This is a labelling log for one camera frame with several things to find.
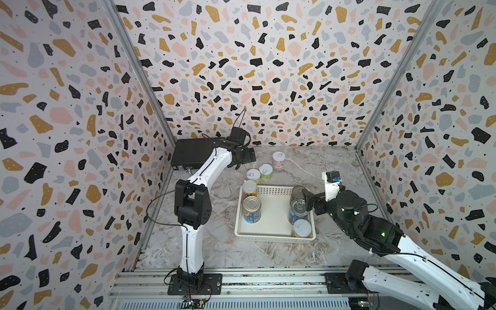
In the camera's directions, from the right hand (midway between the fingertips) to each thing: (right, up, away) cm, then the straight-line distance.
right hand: (314, 188), depth 68 cm
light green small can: (-16, +5, +35) cm, 39 cm away
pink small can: (-9, +11, +42) cm, 44 cm away
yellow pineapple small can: (-22, +3, +35) cm, 41 cm away
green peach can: (-2, -19, +13) cm, 23 cm away
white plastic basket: (-13, -20, +22) cm, 33 cm away
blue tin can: (-23, -11, +15) cm, 30 cm away
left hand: (-25, +12, +26) cm, 38 cm away
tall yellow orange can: (-24, -2, +18) cm, 30 cm away
